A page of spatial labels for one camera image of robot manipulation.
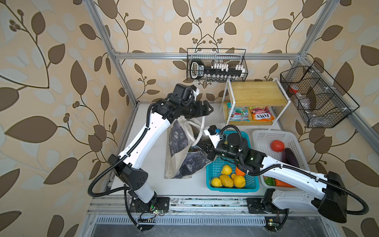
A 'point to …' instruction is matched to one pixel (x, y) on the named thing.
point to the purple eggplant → (288, 157)
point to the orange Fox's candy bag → (261, 113)
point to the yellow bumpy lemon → (226, 180)
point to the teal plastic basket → (214, 166)
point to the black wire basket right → (322, 101)
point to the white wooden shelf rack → (254, 103)
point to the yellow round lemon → (239, 181)
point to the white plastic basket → (263, 140)
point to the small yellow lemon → (216, 181)
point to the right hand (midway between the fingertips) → (197, 143)
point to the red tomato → (277, 146)
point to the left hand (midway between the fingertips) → (208, 109)
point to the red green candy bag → (239, 114)
